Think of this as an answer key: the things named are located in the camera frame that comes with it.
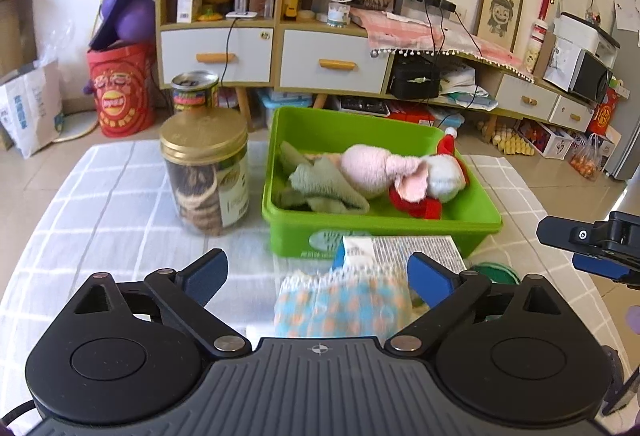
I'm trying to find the blue orange patterned doll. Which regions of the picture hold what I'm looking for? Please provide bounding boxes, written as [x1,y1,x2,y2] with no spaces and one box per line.
[273,264,412,341]

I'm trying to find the santa plush toy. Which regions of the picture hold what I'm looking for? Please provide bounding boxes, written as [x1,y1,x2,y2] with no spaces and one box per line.
[388,127,469,219]

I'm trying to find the pink plush toy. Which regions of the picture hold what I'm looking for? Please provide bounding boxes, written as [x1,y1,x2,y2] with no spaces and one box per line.
[338,145,428,202]

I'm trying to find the green crocodile plush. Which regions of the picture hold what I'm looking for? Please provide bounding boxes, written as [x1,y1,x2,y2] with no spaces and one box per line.
[273,141,370,215]

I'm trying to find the milk carton box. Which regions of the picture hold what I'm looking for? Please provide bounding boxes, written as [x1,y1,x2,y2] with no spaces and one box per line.
[332,236,466,274]

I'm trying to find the grey checkered tablecloth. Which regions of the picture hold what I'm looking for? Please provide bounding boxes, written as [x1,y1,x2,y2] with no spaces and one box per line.
[1,141,623,411]

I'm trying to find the gold lid glass jar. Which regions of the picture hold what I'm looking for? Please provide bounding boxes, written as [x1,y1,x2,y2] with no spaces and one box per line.
[160,107,250,236]

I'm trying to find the microwave oven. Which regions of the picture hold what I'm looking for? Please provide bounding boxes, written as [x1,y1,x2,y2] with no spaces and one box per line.
[542,37,612,105]

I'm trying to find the small tin can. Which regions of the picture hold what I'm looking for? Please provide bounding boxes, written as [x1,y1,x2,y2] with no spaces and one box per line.
[170,70,219,112]

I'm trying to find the white printer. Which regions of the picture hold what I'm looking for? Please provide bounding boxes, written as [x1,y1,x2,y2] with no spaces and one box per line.
[554,12,620,69]

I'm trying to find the black bag in cabinet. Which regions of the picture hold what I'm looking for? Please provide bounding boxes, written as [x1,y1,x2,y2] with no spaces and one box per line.
[387,55,440,100]

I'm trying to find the red snack bucket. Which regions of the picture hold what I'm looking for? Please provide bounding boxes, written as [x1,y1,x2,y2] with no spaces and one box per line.
[87,43,155,138]

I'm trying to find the framed cartoon picture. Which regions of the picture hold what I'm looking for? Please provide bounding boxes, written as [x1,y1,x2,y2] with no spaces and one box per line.
[475,0,524,53]

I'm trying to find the refrigerator with notes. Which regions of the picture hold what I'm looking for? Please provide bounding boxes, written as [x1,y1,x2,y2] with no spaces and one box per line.
[604,18,639,181]

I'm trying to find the white paper bag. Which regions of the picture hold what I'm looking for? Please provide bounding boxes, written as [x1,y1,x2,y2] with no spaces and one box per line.
[1,59,64,159]

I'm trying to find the pink lace cloth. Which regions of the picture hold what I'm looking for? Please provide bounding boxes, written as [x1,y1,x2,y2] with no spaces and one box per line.
[350,7,534,83]

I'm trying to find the wooden cabinet with drawers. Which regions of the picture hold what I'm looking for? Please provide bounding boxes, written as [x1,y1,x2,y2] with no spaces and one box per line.
[154,0,597,135]

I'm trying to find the purple plush toy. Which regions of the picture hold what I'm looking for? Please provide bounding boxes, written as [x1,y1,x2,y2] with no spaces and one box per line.
[89,0,155,51]

